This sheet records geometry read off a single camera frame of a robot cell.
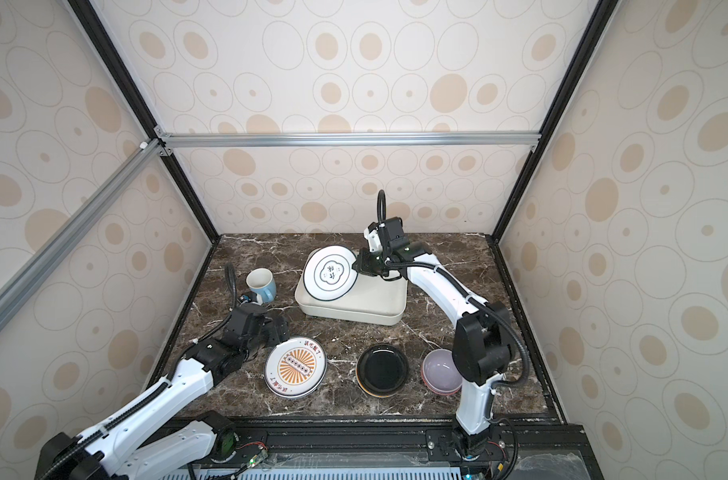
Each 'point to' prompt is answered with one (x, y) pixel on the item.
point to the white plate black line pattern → (329, 274)
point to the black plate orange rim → (381, 370)
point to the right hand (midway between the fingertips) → (353, 265)
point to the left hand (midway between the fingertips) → (285, 320)
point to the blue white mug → (263, 283)
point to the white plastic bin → (373, 300)
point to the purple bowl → (439, 373)
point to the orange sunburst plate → (295, 366)
